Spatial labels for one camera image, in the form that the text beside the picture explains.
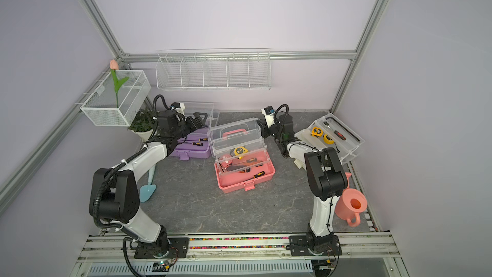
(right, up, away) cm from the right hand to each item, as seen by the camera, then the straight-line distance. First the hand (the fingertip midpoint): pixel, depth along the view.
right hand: (257, 118), depth 94 cm
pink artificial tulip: (-63, +15, -9) cm, 66 cm away
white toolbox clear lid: (+38, -7, +2) cm, 38 cm away
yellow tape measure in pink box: (-9, -16, -5) cm, 19 cm away
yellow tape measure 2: (+36, -11, +2) cm, 38 cm away
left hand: (-26, 0, -6) cm, 26 cm away
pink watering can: (+36, -35, -21) cm, 54 cm away
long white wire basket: (-13, +27, +7) cm, 31 cm away
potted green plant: (-56, -2, -3) cm, 56 cm away
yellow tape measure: (+31, -7, +5) cm, 32 cm away
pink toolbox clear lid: (-9, -13, -6) cm, 17 cm away
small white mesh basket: (-61, +8, -12) cm, 63 cm away
